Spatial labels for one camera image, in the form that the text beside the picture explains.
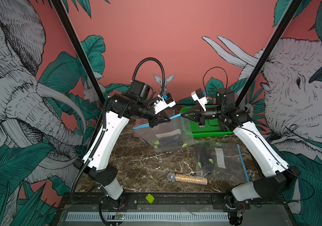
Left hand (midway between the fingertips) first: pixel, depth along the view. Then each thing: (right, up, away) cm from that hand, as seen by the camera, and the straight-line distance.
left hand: (168, 117), depth 62 cm
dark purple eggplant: (+21, -25, +26) cm, 42 cm away
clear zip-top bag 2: (+32, -27, +24) cm, 48 cm away
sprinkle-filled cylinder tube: (+3, -34, +16) cm, 38 cm away
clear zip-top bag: (-1, -11, +14) cm, 18 cm away
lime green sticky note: (-10, -44, +12) cm, 47 cm away
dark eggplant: (+27, -24, +26) cm, 44 cm away
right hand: (+7, +2, 0) cm, 7 cm away
